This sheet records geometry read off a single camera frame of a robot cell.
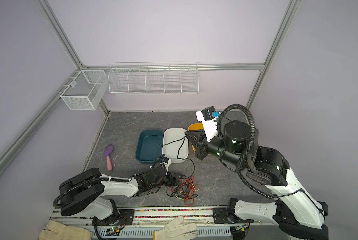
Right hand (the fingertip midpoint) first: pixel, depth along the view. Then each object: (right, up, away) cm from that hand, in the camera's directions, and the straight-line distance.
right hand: (186, 134), depth 49 cm
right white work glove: (-5, -47, +22) cm, 52 cm away
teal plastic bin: (-24, -11, +50) cm, 57 cm away
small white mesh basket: (-67, +26, +49) cm, 87 cm away
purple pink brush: (-51, -13, +48) cm, 71 cm away
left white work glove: (-62, -48, +22) cm, 81 cm away
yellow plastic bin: (+7, +2, +55) cm, 55 cm away
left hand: (-5, -27, +35) cm, 45 cm away
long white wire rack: (-7, +36, +56) cm, 67 cm away
